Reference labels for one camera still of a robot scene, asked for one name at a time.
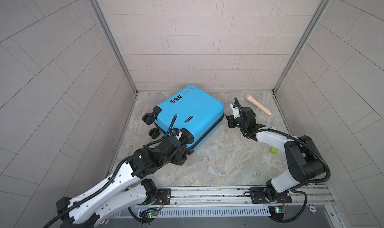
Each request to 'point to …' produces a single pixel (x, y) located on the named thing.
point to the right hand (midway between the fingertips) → (226, 116)
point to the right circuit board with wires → (277, 212)
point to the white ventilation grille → (213, 212)
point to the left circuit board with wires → (148, 213)
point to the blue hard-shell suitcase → (196, 109)
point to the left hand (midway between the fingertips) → (183, 150)
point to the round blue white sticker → (312, 209)
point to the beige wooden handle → (251, 99)
